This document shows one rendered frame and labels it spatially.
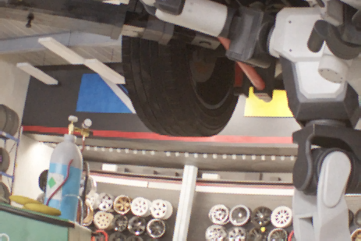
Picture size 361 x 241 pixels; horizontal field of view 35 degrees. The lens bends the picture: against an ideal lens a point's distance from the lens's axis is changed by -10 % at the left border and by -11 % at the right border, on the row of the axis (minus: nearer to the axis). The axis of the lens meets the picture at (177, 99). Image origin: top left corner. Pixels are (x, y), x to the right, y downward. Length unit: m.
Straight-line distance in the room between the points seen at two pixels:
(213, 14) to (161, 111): 1.02
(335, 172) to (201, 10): 0.55
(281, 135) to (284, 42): 9.51
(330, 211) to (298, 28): 0.47
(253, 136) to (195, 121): 8.61
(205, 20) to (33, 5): 0.83
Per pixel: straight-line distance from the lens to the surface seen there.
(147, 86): 2.54
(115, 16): 2.25
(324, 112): 1.53
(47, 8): 2.25
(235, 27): 1.69
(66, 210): 3.91
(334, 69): 1.18
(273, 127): 11.14
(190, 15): 1.62
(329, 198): 1.48
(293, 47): 1.55
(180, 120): 2.60
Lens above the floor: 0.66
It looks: 15 degrees up
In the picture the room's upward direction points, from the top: 9 degrees clockwise
